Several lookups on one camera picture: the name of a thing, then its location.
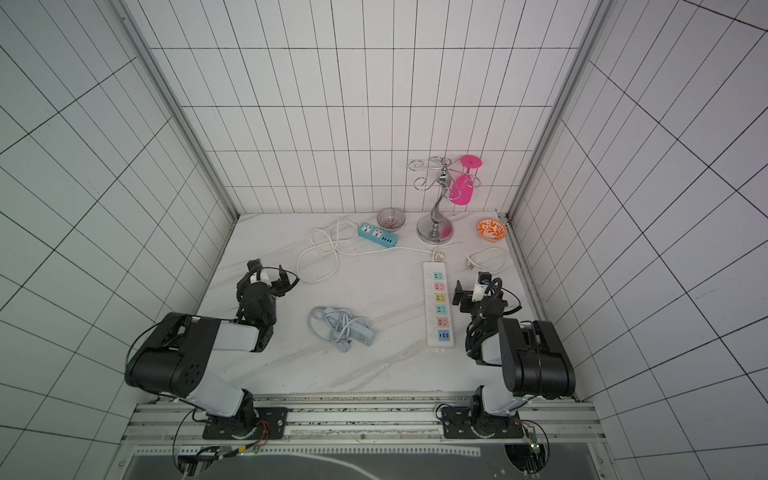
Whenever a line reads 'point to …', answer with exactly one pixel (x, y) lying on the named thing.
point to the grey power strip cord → (346, 323)
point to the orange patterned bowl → (491, 230)
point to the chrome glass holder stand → (436, 228)
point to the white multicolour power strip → (439, 325)
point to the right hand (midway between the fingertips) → (477, 278)
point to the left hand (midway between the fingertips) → (266, 272)
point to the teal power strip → (378, 236)
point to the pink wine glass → (463, 187)
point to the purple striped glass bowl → (390, 219)
